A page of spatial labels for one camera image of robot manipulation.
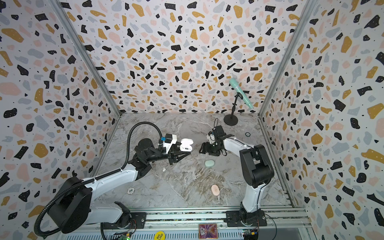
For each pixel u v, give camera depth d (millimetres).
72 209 402
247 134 1096
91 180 457
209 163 926
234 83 971
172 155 650
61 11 702
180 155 671
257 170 503
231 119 1192
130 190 834
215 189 818
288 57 898
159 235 697
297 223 756
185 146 690
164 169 901
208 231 701
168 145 636
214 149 839
